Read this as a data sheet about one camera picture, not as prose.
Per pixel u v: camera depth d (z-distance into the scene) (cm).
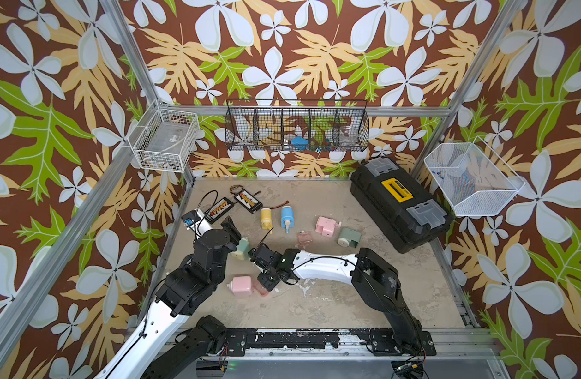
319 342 75
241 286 80
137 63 79
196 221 55
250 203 108
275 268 66
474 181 82
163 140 86
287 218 98
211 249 45
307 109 91
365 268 54
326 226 98
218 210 107
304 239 96
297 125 99
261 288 77
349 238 94
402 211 86
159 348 43
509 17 69
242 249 87
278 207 108
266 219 96
